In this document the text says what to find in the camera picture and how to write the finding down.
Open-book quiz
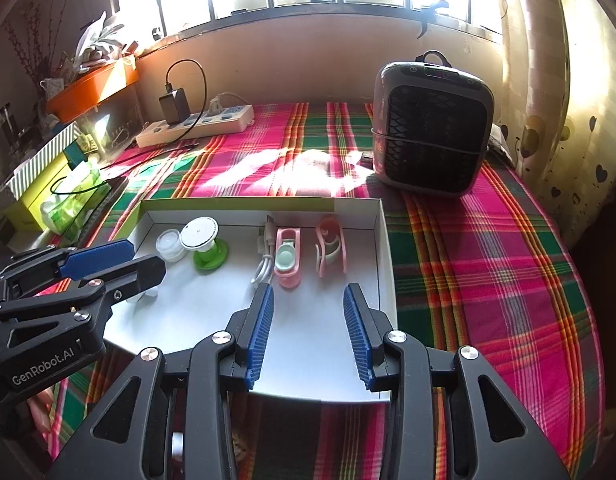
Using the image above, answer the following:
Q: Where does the red branch decoration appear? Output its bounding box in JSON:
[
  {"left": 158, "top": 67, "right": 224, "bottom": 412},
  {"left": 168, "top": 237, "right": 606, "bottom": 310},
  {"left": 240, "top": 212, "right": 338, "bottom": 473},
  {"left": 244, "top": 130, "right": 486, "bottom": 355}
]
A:
[{"left": 1, "top": 0, "right": 68, "bottom": 94}]

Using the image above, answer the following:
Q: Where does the clear round jar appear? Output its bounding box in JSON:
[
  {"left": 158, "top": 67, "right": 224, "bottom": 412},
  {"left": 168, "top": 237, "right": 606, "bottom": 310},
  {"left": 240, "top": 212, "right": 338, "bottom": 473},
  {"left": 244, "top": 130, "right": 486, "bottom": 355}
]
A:
[{"left": 155, "top": 229, "right": 186, "bottom": 263}]

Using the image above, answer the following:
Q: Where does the white power strip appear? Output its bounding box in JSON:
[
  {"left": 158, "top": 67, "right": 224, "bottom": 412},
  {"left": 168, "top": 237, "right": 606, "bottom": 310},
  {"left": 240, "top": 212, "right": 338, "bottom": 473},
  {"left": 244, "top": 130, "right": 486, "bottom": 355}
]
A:
[{"left": 136, "top": 105, "right": 255, "bottom": 148}]

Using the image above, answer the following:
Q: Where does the small dark space heater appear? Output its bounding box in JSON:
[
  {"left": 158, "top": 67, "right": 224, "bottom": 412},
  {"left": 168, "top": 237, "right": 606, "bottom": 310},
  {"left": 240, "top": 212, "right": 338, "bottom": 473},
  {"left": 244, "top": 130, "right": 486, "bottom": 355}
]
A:
[{"left": 372, "top": 50, "right": 494, "bottom": 196}]

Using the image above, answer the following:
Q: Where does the white mug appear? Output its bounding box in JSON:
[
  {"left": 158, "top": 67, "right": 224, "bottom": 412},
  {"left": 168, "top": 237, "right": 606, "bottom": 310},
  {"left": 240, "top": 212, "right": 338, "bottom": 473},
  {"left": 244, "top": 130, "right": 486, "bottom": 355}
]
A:
[{"left": 39, "top": 78, "right": 65, "bottom": 101}]

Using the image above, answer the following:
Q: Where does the green white cardboard box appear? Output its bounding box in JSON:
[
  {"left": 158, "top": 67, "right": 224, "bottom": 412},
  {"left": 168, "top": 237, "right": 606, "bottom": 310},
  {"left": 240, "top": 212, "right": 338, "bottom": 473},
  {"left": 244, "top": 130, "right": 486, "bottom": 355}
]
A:
[{"left": 94, "top": 196, "right": 399, "bottom": 404}]

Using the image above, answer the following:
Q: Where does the white plug in strip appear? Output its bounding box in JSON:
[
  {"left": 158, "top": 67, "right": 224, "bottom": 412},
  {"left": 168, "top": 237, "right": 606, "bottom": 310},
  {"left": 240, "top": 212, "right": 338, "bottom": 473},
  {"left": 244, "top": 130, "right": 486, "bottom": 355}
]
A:
[{"left": 207, "top": 91, "right": 250, "bottom": 116}]

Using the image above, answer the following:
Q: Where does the pink small case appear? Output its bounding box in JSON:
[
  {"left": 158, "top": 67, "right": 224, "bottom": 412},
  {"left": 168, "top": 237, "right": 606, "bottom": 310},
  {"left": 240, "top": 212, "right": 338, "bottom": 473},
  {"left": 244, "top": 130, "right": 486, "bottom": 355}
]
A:
[{"left": 274, "top": 228, "right": 302, "bottom": 289}]

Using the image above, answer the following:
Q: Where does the yellow green box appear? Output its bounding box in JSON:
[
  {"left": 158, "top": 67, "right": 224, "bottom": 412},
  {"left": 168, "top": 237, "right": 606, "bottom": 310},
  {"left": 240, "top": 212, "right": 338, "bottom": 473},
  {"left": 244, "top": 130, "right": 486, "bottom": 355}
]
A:
[{"left": 0, "top": 152, "right": 70, "bottom": 232}]

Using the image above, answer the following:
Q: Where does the plaid bed cloth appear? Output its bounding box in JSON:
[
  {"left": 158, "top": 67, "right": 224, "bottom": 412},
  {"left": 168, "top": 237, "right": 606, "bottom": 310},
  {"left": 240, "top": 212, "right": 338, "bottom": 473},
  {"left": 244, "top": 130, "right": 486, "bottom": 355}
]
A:
[{"left": 42, "top": 102, "right": 605, "bottom": 479}]

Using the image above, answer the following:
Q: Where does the striped white box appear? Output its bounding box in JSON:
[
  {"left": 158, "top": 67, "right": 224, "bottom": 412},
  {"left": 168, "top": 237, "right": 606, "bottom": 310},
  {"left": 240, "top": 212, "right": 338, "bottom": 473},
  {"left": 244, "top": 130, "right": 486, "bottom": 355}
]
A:
[{"left": 0, "top": 122, "right": 80, "bottom": 204}]

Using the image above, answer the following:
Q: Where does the white mushroom hook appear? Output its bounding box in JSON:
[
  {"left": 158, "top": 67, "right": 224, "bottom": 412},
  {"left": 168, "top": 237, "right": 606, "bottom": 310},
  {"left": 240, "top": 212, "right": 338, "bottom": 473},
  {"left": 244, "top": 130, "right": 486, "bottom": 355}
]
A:
[{"left": 171, "top": 431, "right": 183, "bottom": 464}]

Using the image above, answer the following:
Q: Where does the black charger cable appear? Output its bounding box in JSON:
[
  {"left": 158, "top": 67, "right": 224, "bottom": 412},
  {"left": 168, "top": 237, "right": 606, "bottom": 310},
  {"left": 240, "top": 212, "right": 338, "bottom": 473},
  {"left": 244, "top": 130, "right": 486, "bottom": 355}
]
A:
[{"left": 48, "top": 58, "right": 210, "bottom": 196}]

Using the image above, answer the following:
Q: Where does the black window hook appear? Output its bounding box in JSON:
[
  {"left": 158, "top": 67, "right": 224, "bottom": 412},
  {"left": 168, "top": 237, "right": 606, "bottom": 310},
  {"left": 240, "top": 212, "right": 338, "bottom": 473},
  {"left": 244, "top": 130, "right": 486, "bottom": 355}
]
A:
[{"left": 418, "top": 0, "right": 449, "bottom": 39}]

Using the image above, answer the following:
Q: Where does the heart pattern curtain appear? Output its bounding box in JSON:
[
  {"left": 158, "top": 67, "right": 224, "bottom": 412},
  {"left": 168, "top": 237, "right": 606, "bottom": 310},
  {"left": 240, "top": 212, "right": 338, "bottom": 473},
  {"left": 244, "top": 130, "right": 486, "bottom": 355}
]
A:
[{"left": 500, "top": 0, "right": 616, "bottom": 246}]

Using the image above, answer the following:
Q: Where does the white oval mouse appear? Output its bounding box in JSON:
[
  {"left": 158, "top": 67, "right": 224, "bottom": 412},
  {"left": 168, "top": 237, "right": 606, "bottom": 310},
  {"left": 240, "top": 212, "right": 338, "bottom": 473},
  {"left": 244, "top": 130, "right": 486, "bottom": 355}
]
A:
[{"left": 128, "top": 286, "right": 158, "bottom": 304}]

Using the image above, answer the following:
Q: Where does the brown walnut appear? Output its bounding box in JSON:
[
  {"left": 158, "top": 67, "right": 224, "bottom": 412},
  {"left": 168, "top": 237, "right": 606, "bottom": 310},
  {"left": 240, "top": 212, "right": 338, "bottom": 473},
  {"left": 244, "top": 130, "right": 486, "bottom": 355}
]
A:
[{"left": 231, "top": 432, "right": 248, "bottom": 464}]

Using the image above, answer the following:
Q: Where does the orange tray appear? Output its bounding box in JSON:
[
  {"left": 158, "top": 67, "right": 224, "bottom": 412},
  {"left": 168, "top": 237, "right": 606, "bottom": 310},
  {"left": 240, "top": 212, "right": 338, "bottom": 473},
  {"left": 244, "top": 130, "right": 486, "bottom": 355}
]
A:
[{"left": 46, "top": 56, "right": 139, "bottom": 124}]

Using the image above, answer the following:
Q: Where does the pink green clip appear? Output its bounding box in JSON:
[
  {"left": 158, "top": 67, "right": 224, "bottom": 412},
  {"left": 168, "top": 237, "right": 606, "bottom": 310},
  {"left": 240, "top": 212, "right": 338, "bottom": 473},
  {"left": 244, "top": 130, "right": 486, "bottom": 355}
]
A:
[{"left": 316, "top": 217, "right": 347, "bottom": 278}]

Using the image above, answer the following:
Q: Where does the white cable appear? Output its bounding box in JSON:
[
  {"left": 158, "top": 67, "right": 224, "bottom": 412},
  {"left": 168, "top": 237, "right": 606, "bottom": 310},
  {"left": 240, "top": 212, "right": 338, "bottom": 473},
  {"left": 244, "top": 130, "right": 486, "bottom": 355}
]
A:
[{"left": 249, "top": 214, "right": 279, "bottom": 288}]

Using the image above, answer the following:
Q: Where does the black charger adapter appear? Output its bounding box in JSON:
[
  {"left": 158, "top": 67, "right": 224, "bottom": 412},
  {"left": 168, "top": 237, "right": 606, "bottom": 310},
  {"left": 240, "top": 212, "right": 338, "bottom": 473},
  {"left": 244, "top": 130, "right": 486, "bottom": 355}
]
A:
[{"left": 159, "top": 82, "right": 191, "bottom": 125}]

